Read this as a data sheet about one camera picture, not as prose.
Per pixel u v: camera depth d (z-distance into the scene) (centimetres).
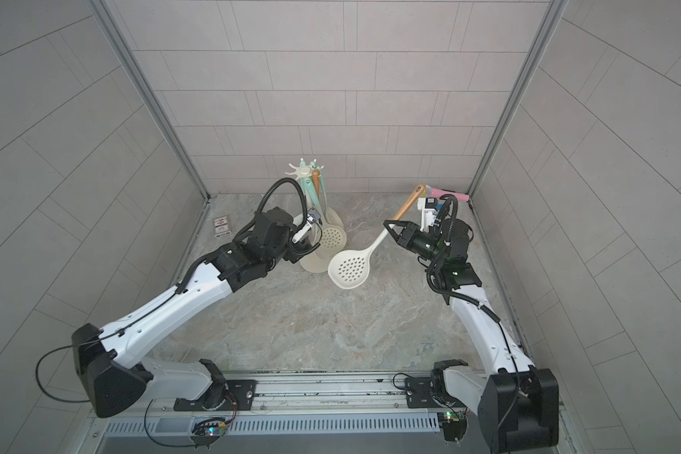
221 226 104
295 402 71
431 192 85
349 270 71
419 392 71
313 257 61
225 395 69
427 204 68
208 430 65
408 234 65
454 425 69
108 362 37
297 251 61
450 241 55
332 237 87
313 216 61
